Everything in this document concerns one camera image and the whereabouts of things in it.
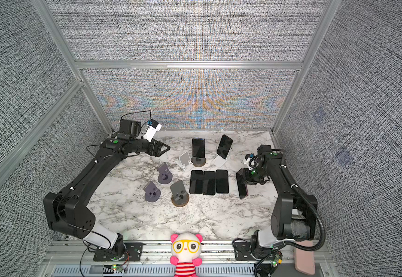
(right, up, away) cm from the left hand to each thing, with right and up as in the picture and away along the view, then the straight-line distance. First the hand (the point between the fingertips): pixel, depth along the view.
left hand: (164, 145), depth 81 cm
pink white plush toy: (+12, -41, -13) cm, 45 cm away
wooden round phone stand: (+7, -26, +4) cm, 27 cm away
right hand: (+39, -17, +5) cm, 43 cm away
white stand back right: (+28, -10, +23) cm, 38 cm away
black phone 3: (+30, -1, +9) cm, 31 cm away
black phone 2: (+16, 0, +28) cm, 32 cm away
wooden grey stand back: (+16, -10, +23) cm, 29 cm away
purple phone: (+38, -19, +9) cm, 43 cm away
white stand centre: (+8, -9, +15) cm, 19 cm away
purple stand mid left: (-2, -17, +12) cm, 21 cm away
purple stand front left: (-7, -24, +5) cm, 25 cm away
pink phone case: (+59, -47, -11) cm, 76 cm away
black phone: (+15, -20, +15) cm, 29 cm away
